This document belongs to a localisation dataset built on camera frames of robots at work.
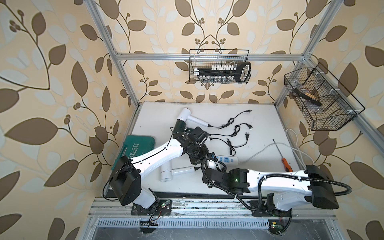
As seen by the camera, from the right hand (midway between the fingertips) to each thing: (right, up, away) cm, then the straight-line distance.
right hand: (207, 173), depth 76 cm
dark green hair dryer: (-17, +23, +26) cm, 39 cm away
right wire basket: (+59, +37, -2) cm, 70 cm away
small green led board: (-21, -14, -2) cm, 26 cm away
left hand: (+1, +8, 0) cm, 8 cm away
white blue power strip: (+14, +4, +13) cm, 19 cm away
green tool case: (-44, +11, +17) cm, 48 cm away
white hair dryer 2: (-22, -1, +6) cm, 23 cm away
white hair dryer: (-15, +31, +31) cm, 46 cm away
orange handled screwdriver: (+47, 0, +9) cm, 48 cm away
